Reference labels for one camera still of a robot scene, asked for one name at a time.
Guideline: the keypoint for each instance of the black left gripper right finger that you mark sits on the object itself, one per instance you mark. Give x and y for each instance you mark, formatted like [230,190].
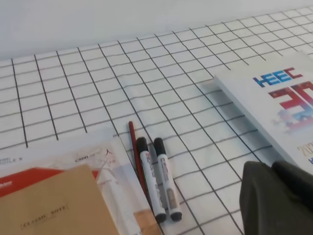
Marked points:
[292,190]

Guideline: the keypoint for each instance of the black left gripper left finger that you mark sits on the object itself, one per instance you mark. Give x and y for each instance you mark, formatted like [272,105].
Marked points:
[255,205]

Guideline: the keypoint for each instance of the white marker black cap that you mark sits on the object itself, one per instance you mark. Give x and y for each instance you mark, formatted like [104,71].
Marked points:
[151,180]
[167,180]

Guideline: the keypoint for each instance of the white HEEC catalogue book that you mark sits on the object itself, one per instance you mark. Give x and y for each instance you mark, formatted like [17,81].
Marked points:
[276,96]

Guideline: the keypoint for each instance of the white CSDN magazine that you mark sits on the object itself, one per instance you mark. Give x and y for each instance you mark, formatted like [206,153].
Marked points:
[120,187]

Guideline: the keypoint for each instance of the red pencil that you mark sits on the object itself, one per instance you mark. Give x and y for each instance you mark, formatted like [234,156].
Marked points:
[138,166]

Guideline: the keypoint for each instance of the white black grid tablecloth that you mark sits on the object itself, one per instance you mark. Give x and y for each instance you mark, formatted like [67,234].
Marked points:
[164,84]

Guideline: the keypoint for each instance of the tan classic note notebook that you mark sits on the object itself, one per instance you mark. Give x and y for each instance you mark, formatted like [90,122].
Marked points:
[71,203]

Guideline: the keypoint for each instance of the orange white brochure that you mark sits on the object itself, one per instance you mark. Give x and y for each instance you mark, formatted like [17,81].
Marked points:
[13,183]

